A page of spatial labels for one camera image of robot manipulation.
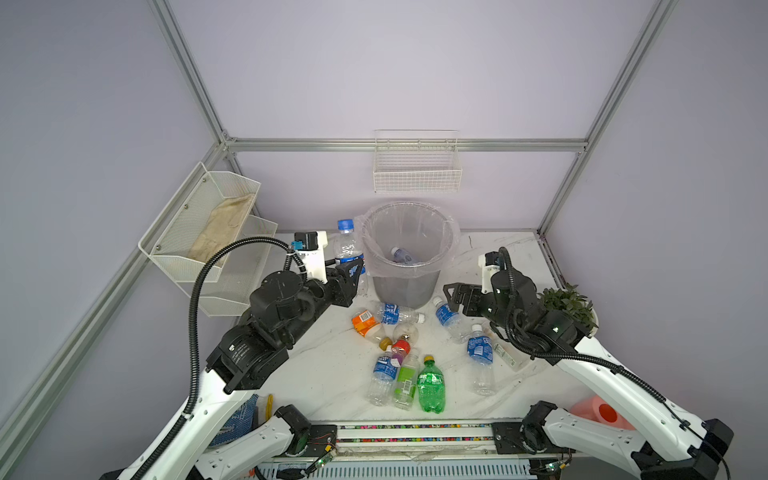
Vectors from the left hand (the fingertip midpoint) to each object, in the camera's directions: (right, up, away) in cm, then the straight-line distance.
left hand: (352, 263), depth 58 cm
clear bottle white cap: (+11, +2, +45) cm, 47 cm away
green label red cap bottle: (+12, -31, +20) cm, 39 cm away
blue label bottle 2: (+33, -28, +25) cm, 50 cm away
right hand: (+23, -6, +13) cm, 27 cm away
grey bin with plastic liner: (+12, +5, +46) cm, 48 cm away
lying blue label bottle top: (+7, -16, +32) cm, 36 cm away
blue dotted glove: (-32, -42, +18) cm, 55 cm away
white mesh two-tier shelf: (-44, +14, +24) cm, 52 cm away
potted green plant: (+56, -12, +18) cm, 60 cm away
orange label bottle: (-1, -19, +34) cm, 39 cm away
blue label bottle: (+6, -32, +23) cm, 40 cm away
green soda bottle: (+18, -34, +21) cm, 44 cm away
